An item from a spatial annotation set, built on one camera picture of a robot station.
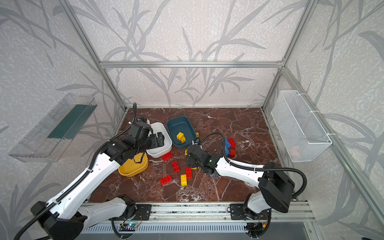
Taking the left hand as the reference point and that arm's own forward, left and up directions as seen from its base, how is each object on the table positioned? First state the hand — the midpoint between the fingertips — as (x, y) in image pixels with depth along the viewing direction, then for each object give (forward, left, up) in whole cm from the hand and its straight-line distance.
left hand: (159, 134), depth 75 cm
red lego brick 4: (-16, -2, -23) cm, 28 cm away
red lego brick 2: (-8, -6, -23) cm, 25 cm away
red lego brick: (-2, 0, -23) cm, 23 cm away
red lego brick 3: (-11, -14, -22) cm, 29 cm away
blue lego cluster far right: (+7, -38, -22) cm, 45 cm away
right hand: (-3, -17, -14) cm, 22 cm away
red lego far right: (+11, -43, -26) cm, 51 cm away
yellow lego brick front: (-16, -12, -22) cm, 30 cm away
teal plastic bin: (+24, -8, -24) cm, 35 cm away
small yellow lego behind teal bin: (+14, -19, -22) cm, 32 cm away
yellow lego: (+11, -8, -19) cm, 23 cm away
